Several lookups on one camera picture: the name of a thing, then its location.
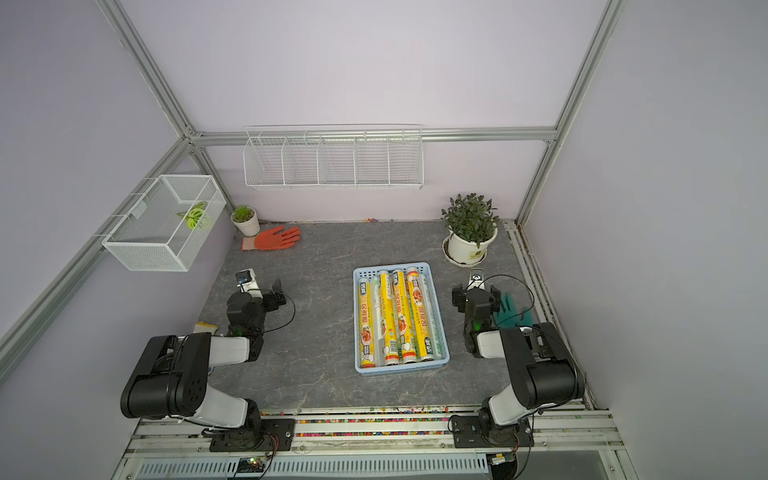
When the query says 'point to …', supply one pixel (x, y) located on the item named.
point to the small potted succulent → (245, 220)
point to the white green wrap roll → (435, 318)
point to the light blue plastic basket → (367, 272)
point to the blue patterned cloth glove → (202, 327)
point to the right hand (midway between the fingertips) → (477, 284)
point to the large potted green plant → (471, 225)
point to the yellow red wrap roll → (366, 326)
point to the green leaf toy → (194, 214)
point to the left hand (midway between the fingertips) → (266, 284)
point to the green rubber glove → (508, 316)
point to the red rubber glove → (268, 240)
